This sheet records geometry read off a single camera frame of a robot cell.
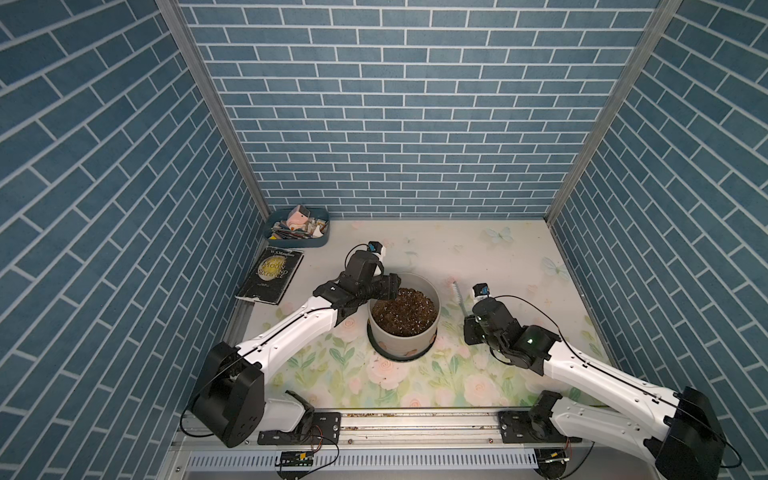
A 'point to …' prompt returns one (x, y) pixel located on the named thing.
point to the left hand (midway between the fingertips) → (398, 281)
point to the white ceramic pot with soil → (409, 322)
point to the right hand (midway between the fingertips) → (466, 321)
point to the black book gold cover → (270, 275)
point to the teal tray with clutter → (297, 227)
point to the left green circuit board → (297, 459)
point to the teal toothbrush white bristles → (459, 296)
